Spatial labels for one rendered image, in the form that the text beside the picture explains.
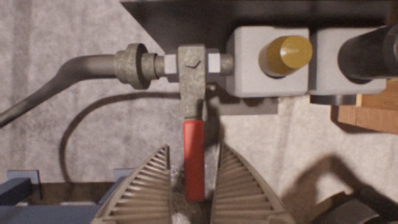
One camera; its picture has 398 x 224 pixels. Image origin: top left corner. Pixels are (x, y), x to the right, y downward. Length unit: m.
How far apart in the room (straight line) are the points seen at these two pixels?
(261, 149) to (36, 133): 0.98
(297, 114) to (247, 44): 0.62
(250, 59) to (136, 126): 0.59
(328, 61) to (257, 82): 0.08
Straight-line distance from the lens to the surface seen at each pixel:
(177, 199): 0.80
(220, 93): 0.62
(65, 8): 0.88
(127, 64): 0.18
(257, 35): 0.18
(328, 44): 0.22
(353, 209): 0.93
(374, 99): 0.76
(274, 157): 0.77
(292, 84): 0.19
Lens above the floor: 0.62
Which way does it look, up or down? 85 degrees down
